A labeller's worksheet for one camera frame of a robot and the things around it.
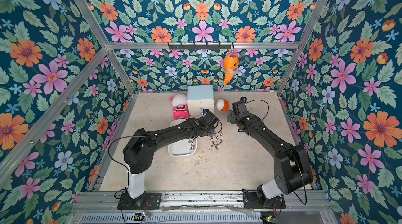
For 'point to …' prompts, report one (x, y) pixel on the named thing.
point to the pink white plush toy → (180, 106)
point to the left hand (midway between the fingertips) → (211, 129)
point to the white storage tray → (185, 148)
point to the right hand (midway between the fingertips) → (238, 114)
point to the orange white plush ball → (222, 105)
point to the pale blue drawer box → (200, 97)
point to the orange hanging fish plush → (231, 63)
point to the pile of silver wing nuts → (192, 147)
